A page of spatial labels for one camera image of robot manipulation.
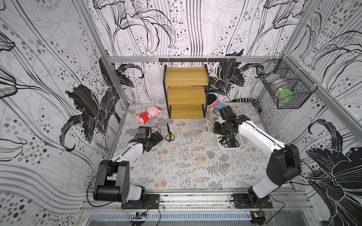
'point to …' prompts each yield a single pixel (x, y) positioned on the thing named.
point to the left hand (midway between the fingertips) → (160, 141)
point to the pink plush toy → (151, 111)
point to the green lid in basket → (284, 93)
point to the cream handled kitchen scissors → (209, 127)
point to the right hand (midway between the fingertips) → (216, 129)
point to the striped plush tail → (254, 101)
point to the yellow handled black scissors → (169, 136)
